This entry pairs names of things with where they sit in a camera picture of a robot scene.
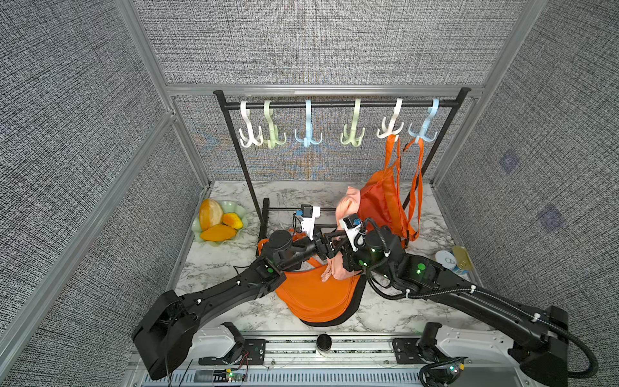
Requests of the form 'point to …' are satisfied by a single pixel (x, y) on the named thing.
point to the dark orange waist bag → (381, 201)
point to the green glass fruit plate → (228, 207)
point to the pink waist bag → (348, 205)
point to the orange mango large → (218, 233)
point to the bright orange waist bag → (413, 228)
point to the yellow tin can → (445, 258)
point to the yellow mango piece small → (232, 219)
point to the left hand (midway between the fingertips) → (351, 232)
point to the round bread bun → (210, 214)
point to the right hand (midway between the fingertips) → (335, 237)
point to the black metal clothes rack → (262, 226)
